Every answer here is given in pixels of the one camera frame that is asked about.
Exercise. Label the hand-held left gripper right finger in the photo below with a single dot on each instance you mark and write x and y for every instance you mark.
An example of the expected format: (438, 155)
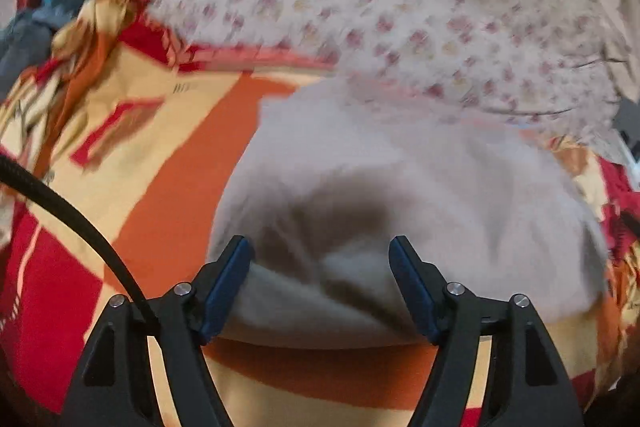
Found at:
(414, 289)

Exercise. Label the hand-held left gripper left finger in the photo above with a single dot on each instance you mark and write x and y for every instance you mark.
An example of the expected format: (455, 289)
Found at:
(231, 289)

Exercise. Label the grey button shirt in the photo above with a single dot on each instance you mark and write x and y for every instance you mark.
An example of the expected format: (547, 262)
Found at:
(400, 157)

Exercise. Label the orange red printed blanket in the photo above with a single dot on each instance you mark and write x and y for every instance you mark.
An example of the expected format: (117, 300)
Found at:
(150, 157)

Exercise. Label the floral quilt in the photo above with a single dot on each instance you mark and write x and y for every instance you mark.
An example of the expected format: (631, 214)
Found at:
(350, 7)

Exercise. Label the grey striped cloth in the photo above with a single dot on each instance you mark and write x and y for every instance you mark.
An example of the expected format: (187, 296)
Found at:
(25, 47)

